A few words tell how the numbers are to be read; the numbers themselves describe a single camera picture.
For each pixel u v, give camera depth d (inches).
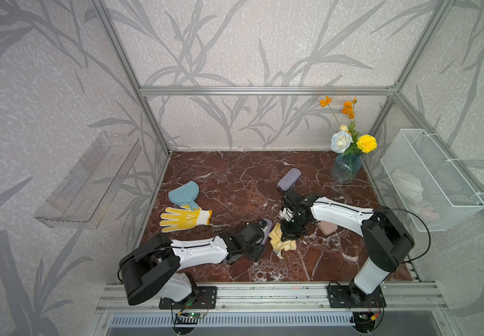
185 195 40.3
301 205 26.1
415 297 29.7
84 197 26.6
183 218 36.7
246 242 25.7
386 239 18.1
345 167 39.0
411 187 30.3
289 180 41.2
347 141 30.9
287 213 29.6
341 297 28.7
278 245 32.0
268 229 34.2
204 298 28.6
